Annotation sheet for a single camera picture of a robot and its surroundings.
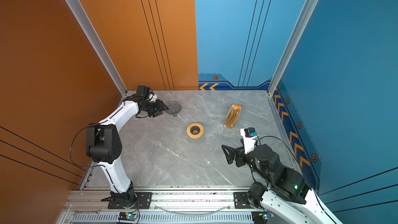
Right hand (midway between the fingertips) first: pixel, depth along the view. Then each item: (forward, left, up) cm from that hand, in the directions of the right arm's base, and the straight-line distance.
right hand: (230, 144), depth 64 cm
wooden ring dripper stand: (+17, +17, -17) cm, 30 cm away
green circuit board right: (-23, -15, -27) cm, 38 cm away
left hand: (+30, +34, -12) cm, 47 cm away
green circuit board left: (-22, +47, -27) cm, 58 cm away
